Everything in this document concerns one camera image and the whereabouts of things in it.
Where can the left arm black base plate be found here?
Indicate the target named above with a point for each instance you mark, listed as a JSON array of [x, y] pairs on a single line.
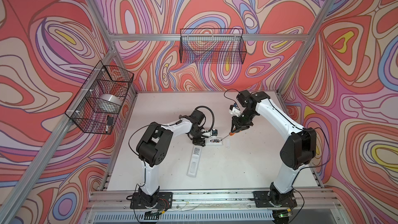
[[140, 200]]

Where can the orange handled screwdriver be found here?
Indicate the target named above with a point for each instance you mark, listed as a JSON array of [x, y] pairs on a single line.
[[229, 135]]

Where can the black wire basket wall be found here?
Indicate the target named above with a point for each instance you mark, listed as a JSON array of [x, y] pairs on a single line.
[[212, 46], [83, 111]]

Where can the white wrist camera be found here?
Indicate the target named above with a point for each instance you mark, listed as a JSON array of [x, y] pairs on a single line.
[[234, 110], [210, 133]]

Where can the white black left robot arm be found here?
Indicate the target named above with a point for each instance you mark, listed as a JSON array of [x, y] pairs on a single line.
[[155, 143]]

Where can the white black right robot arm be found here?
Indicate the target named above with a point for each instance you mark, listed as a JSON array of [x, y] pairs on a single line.
[[300, 143]]

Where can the silver tape roll in basket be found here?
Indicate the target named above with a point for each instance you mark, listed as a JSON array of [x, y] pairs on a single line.
[[109, 103]]

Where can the black wire basket left wall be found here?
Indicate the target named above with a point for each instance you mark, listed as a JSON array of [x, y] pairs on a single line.
[[83, 111]]

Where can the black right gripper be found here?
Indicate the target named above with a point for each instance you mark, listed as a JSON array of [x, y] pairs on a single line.
[[235, 122]]

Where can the black wire basket back wall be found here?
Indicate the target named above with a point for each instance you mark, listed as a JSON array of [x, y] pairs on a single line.
[[212, 46]]

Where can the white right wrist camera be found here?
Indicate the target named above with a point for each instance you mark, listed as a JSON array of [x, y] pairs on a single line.
[[234, 110]]

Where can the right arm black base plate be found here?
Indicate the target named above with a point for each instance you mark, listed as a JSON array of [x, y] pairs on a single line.
[[274, 199]]

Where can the aluminium frame rails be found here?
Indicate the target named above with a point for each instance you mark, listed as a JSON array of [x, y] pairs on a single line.
[[49, 48]]

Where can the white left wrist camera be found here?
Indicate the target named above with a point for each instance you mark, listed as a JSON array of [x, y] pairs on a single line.
[[210, 133]]

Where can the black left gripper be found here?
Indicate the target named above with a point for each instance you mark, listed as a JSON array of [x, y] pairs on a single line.
[[199, 142]]

